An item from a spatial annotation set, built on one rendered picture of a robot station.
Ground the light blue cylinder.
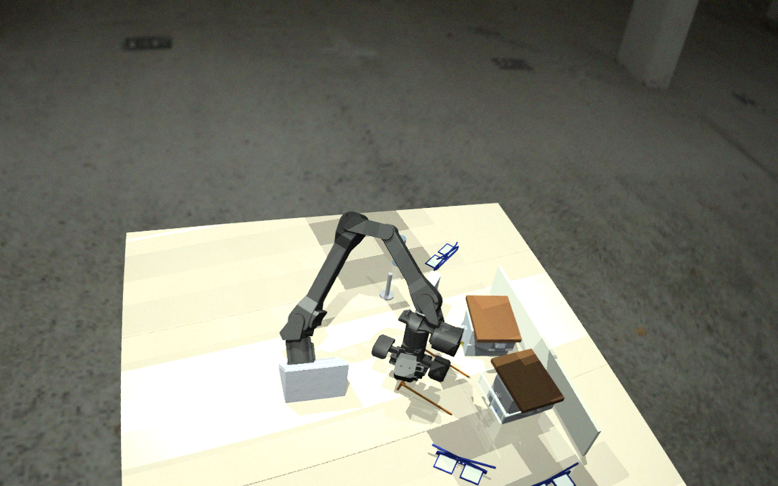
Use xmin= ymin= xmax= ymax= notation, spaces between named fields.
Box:
xmin=392 ymin=235 xmax=407 ymax=267

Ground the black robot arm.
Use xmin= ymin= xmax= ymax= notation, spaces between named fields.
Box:
xmin=280 ymin=211 xmax=464 ymax=382

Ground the white rectangular panel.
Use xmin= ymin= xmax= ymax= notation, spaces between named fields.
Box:
xmin=490 ymin=266 xmax=601 ymax=456

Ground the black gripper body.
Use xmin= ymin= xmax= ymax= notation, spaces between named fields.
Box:
xmin=371 ymin=334 xmax=450 ymax=382

